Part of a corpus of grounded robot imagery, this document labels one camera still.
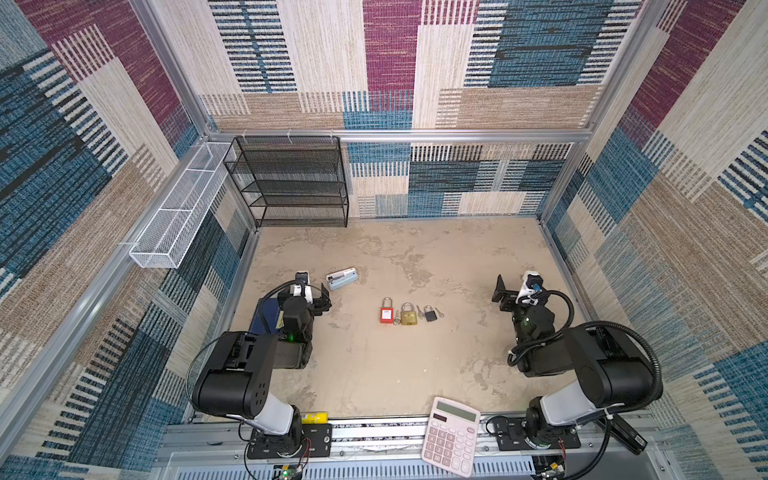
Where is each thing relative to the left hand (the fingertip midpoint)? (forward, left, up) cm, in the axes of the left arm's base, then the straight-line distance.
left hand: (304, 281), depth 91 cm
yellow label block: (-35, -6, -9) cm, 37 cm away
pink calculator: (-39, -40, -8) cm, 56 cm away
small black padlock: (-6, -38, -10) cm, 40 cm away
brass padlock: (-7, -31, -9) cm, 34 cm away
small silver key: (-8, -28, -10) cm, 31 cm away
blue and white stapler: (+7, -9, -8) cm, 14 cm away
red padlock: (-6, -25, -8) cm, 27 cm away
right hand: (-2, -62, +2) cm, 62 cm away
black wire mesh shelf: (+38, +9, +9) cm, 40 cm away
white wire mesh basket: (+11, +41, +8) cm, 43 cm away
